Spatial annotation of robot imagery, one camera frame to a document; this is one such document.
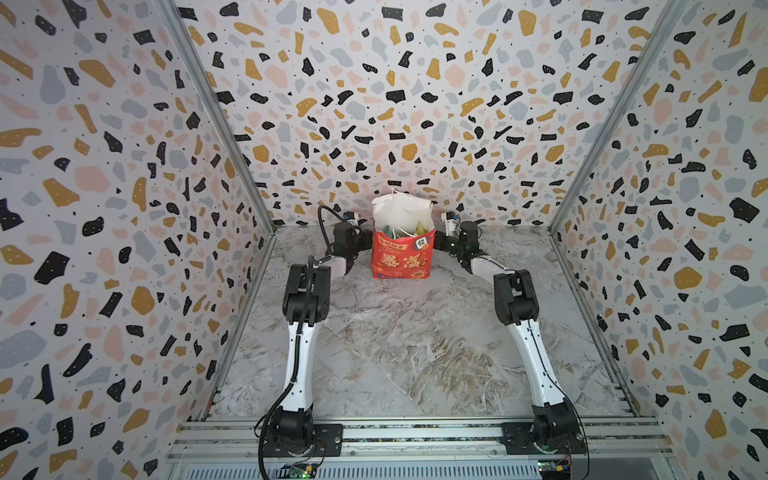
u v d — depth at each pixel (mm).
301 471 703
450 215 1067
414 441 756
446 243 1057
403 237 853
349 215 1030
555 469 716
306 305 616
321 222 895
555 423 650
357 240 1012
